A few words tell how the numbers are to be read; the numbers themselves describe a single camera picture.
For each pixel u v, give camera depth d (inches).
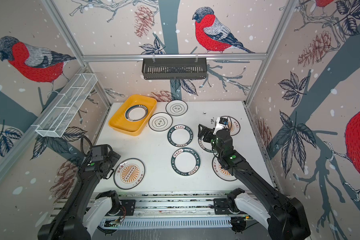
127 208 28.7
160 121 43.4
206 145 37.6
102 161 24.9
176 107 46.6
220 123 26.8
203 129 27.6
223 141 22.2
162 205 29.7
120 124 41.0
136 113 45.2
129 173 33.6
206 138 27.5
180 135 39.9
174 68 42.0
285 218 15.0
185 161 34.9
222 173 33.5
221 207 28.8
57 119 28.6
